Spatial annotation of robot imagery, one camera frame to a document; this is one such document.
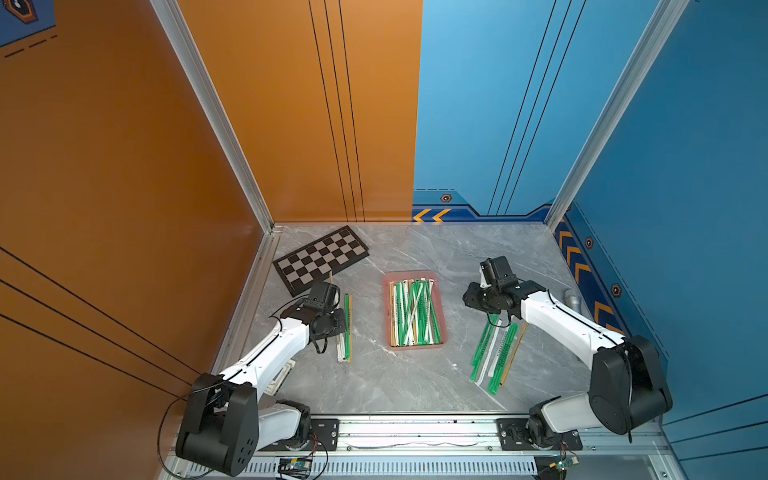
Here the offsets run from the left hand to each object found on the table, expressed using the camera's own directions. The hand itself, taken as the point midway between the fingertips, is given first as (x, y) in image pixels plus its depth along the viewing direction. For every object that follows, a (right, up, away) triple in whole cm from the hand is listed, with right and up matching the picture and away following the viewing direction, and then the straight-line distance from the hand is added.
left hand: (340, 320), depth 88 cm
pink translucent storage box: (+23, +2, +6) cm, 24 cm away
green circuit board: (-7, -31, -17) cm, 36 cm away
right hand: (+38, +7, +1) cm, 38 cm away
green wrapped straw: (+43, -8, -1) cm, 43 cm away
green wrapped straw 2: (+47, -10, -3) cm, 49 cm away
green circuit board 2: (+56, -29, -19) cm, 66 cm away
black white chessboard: (-10, +18, +17) cm, 26 cm away
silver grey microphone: (+73, +5, +6) cm, 73 cm away
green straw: (+3, +1, -11) cm, 11 cm away
